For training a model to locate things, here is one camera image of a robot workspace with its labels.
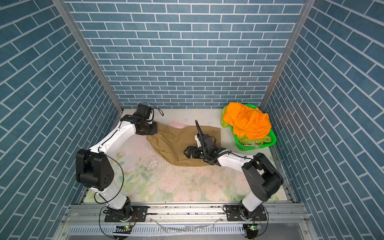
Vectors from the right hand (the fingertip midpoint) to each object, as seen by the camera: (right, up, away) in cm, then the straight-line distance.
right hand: (188, 150), depth 88 cm
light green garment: (+38, +5, +10) cm, 40 cm away
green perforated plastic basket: (+36, +1, +3) cm, 36 cm away
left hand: (-20, +13, +1) cm, 24 cm away
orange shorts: (+43, +16, +11) cm, 47 cm away
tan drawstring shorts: (-11, +4, +7) cm, 14 cm away
